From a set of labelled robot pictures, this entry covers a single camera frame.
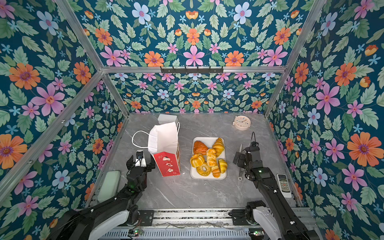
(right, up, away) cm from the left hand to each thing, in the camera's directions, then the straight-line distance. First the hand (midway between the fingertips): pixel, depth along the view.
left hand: (142, 152), depth 82 cm
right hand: (+57, -3, +1) cm, 57 cm away
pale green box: (-17, -19, -2) cm, 26 cm away
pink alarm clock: (+64, +17, +29) cm, 72 cm away
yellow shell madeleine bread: (+30, -5, +4) cm, 31 cm away
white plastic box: (+4, +20, +28) cm, 34 cm away
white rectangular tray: (+38, +4, +20) cm, 43 cm away
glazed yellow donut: (+33, -12, +4) cm, 35 cm away
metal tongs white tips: (+57, -12, +6) cm, 59 cm away
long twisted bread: (+39, -6, +4) cm, 40 cm away
